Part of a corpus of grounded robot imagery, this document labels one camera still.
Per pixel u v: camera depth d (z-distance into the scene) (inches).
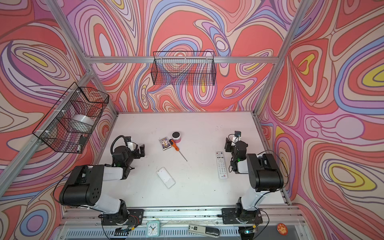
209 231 25.7
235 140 31.7
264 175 18.6
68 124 29.0
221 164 35.6
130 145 32.4
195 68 37.1
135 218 28.4
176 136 38.8
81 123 27.7
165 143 38.9
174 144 38.8
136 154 33.1
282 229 27.7
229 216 28.8
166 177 34.0
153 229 27.1
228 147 34.0
